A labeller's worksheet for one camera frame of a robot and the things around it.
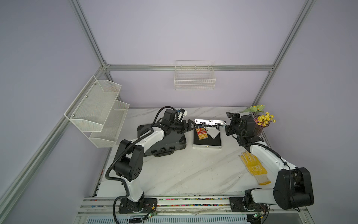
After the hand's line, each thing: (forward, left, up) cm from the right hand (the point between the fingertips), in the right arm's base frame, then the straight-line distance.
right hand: (224, 119), depth 86 cm
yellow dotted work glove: (-24, -19, -20) cm, 36 cm away
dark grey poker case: (-12, +37, -12) cm, 41 cm away
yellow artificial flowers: (-4, -21, +3) cm, 21 cm away
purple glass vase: (-4, -22, -5) cm, 23 cm away
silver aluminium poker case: (-6, +8, -18) cm, 21 cm away
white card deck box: (+2, +4, -18) cm, 19 cm away
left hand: (-5, +20, -2) cm, 20 cm away
